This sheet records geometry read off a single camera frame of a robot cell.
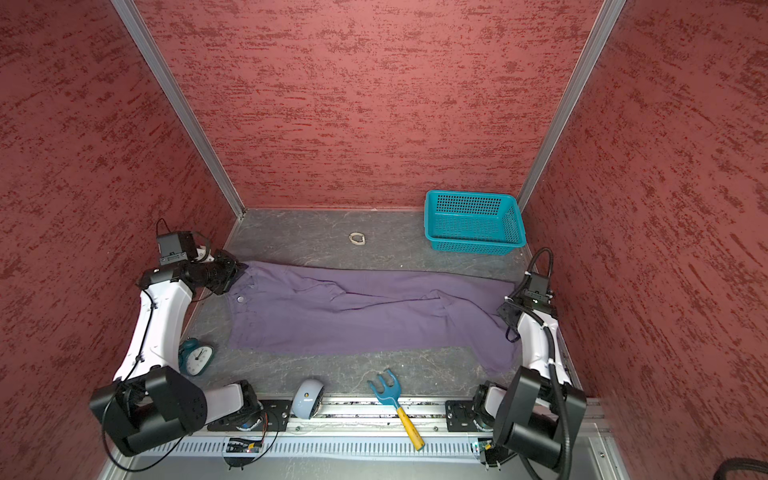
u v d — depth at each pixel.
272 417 0.70
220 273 0.69
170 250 0.60
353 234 1.12
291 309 0.90
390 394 0.77
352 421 0.74
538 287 0.67
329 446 0.71
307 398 0.69
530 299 0.61
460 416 0.74
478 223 1.18
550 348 0.48
